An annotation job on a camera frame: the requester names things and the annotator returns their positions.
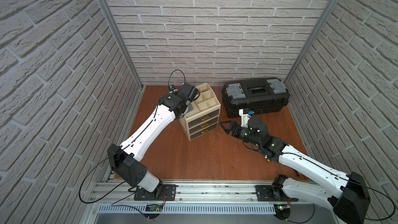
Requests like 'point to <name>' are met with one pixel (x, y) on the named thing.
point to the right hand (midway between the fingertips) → (225, 125)
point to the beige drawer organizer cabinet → (202, 121)
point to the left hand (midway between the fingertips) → (187, 104)
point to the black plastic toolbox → (254, 95)
